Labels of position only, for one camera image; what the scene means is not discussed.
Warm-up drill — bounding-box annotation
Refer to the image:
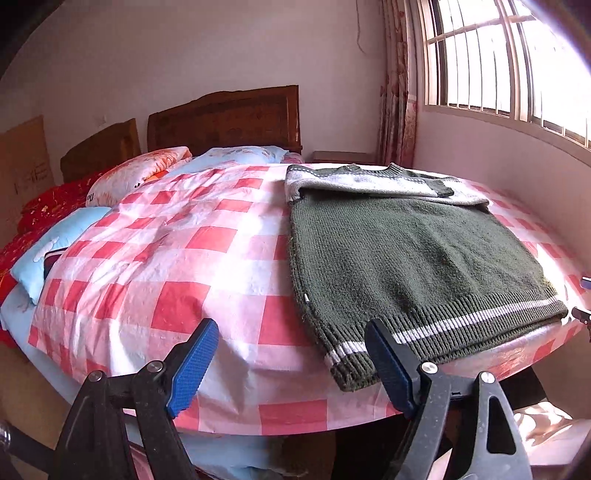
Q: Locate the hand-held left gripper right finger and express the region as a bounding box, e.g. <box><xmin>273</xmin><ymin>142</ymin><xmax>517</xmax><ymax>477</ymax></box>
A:
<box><xmin>364</xmin><ymin>318</ymin><xmax>534</xmax><ymax>480</ymax></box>

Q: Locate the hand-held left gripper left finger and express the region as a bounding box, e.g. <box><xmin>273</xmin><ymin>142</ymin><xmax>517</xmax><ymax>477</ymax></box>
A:
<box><xmin>51</xmin><ymin>318</ymin><xmax>220</xmax><ymax>480</ymax></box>

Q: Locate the green knitted sweater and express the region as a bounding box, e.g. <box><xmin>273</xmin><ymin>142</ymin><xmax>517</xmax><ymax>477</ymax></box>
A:
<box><xmin>285</xmin><ymin>162</ymin><xmax>568</xmax><ymax>393</ymax></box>

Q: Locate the red white checked tablecloth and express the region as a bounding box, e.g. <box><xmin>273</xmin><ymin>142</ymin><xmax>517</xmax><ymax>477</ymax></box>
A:
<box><xmin>28</xmin><ymin>162</ymin><xmax>591</xmax><ymax>437</ymax></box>

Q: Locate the person's pink garment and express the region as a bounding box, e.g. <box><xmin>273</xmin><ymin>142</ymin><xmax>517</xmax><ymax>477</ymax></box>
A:
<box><xmin>512</xmin><ymin>401</ymin><xmax>591</xmax><ymax>472</ymax></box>

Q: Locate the light blue bed sheet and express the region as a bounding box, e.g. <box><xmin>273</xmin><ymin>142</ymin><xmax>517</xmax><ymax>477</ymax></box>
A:
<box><xmin>0</xmin><ymin>284</ymin><xmax>278</xmax><ymax>476</ymax></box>

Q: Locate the plain light blue pillow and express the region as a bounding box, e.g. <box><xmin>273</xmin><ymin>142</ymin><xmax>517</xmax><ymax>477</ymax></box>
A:
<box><xmin>10</xmin><ymin>206</ymin><xmax>114</xmax><ymax>306</ymax></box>

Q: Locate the pink orange floral pillow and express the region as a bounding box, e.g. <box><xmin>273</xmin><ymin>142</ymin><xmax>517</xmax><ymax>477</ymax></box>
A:
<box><xmin>85</xmin><ymin>146</ymin><xmax>193</xmax><ymax>207</ymax></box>

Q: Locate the wooden nightstand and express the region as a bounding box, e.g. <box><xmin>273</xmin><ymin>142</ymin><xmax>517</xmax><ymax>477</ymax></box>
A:
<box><xmin>313</xmin><ymin>150</ymin><xmax>377</xmax><ymax>165</ymax></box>

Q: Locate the light blue floral pillow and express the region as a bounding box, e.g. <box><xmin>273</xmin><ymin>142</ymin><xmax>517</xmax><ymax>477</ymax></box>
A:
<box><xmin>168</xmin><ymin>145</ymin><xmax>289</xmax><ymax>176</ymax></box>

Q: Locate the red patterned blanket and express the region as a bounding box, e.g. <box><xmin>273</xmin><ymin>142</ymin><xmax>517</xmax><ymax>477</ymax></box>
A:
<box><xmin>0</xmin><ymin>171</ymin><xmax>109</xmax><ymax>347</ymax></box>

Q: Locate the small wooden headboard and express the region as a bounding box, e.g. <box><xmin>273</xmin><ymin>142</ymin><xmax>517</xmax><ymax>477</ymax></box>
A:
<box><xmin>60</xmin><ymin>118</ymin><xmax>142</xmax><ymax>183</ymax></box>

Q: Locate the large carved wooden headboard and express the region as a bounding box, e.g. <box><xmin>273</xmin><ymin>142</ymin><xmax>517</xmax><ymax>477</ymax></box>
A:
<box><xmin>147</xmin><ymin>84</ymin><xmax>303</xmax><ymax>155</ymax></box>

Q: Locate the pink floral curtain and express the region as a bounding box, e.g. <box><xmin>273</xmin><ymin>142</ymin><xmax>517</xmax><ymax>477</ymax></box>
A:
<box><xmin>376</xmin><ymin>0</ymin><xmax>419</xmax><ymax>169</ymax></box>

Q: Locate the barred window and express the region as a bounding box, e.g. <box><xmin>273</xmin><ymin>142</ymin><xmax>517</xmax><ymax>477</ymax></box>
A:
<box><xmin>411</xmin><ymin>0</ymin><xmax>591</xmax><ymax>151</ymax></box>

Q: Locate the light wooden wardrobe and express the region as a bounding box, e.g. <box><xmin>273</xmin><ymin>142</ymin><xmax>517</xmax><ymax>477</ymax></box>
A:
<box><xmin>0</xmin><ymin>115</ymin><xmax>54</xmax><ymax>250</ymax></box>

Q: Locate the thin wall cable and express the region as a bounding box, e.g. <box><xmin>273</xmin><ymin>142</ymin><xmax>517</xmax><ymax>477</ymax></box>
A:
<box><xmin>355</xmin><ymin>0</ymin><xmax>370</xmax><ymax>56</ymax></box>

